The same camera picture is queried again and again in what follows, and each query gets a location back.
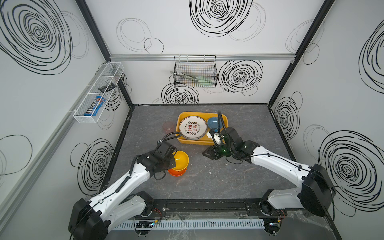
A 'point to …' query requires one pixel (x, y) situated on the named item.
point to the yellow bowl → (181, 160)
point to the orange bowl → (175, 173)
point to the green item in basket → (205, 81)
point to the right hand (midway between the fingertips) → (203, 153)
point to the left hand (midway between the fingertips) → (173, 162)
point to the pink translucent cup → (168, 127)
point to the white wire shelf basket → (111, 73)
